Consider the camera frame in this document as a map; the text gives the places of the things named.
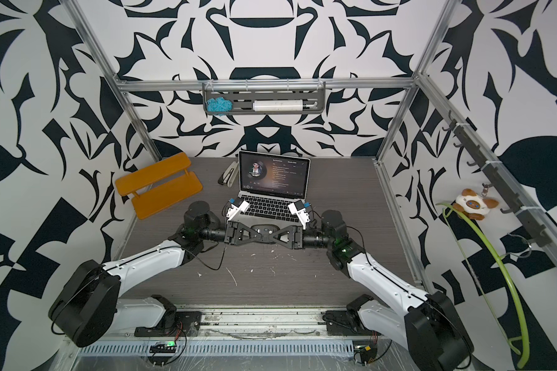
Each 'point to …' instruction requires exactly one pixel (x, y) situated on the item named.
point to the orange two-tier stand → (159, 185)
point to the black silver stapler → (229, 175)
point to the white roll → (278, 105)
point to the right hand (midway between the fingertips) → (269, 238)
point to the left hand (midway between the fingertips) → (257, 234)
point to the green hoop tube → (512, 342)
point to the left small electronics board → (163, 347)
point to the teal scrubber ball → (220, 105)
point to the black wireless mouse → (265, 230)
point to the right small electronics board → (367, 353)
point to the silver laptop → (269, 183)
